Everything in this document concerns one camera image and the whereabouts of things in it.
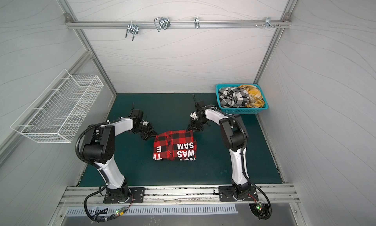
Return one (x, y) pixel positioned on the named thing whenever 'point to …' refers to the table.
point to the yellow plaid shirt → (255, 99)
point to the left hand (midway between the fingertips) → (161, 131)
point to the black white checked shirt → (233, 97)
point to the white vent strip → (152, 210)
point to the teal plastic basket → (231, 110)
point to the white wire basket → (57, 114)
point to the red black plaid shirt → (176, 145)
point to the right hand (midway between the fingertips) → (190, 127)
